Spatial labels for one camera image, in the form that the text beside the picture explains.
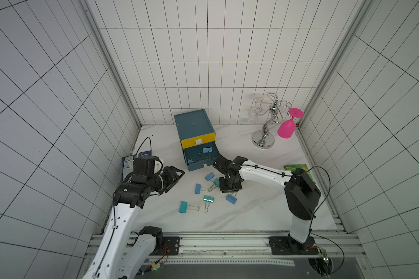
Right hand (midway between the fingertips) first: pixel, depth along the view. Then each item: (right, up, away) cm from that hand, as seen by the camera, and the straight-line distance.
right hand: (219, 193), depth 85 cm
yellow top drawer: (-11, +26, +1) cm, 29 cm away
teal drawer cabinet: (-14, +35, +5) cm, 38 cm away
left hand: (-17, +10, -14) cm, 24 cm away
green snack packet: (+43, +11, +13) cm, 46 cm away
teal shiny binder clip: (-6, -3, +1) cm, 6 cm away
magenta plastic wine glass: (+38, +33, +10) cm, 52 cm away
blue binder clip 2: (-5, +6, +10) cm, 13 cm away
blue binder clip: (-11, +1, +5) cm, 12 cm away
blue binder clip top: (-15, +15, +5) cm, 22 cm away
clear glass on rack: (+22, +41, +19) cm, 51 cm away
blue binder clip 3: (-6, +21, +10) cm, 24 cm away
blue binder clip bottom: (+6, -3, +1) cm, 7 cm away
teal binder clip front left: (-18, -6, -1) cm, 19 cm away
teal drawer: (-10, +18, +10) cm, 22 cm away
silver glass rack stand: (+30, +27, +25) cm, 48 cm away
